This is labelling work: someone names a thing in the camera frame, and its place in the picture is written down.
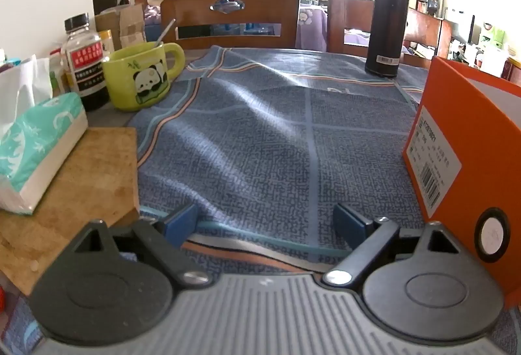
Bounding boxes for glass bottle with black cap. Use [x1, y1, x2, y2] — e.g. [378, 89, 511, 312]
[61, 13, 110, 111]

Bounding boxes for green panda mug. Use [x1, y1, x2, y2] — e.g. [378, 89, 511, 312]
[102, 41, 186, 112]

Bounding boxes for metal spoon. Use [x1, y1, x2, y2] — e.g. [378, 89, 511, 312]
[154, 18, 176, 47]

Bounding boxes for wooden cutting board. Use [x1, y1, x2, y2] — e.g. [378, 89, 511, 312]
[0, 127, 141, 296]

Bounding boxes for blue patterned tablecloth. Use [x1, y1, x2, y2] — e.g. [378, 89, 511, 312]
[0, 46, 521, 355]

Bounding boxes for black thermos flask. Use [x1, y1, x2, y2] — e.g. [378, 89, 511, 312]
[365, 0, 413, 78]

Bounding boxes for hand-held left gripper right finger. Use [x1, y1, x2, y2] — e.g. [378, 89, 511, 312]
[323, 204, 469, 291]

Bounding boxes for brown cardboard boxes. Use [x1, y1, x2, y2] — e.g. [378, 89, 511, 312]
[95, 4, 146, 50]

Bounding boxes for teal tissue pack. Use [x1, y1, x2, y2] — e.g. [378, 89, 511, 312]
[0, 56, 89, 215]

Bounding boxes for wooden chair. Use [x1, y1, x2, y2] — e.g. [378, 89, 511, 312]
[327, 0, 452, 68]
[161, 0, 301, 51]

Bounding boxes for yellow lid jar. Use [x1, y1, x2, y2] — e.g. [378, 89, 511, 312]
[98, 29, 115, 54]

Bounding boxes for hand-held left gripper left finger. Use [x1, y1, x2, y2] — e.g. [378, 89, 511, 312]
[61, 204, 211, 291]

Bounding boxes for orange cardboard box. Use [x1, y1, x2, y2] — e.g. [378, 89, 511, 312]
[402, 56, 521, 306]

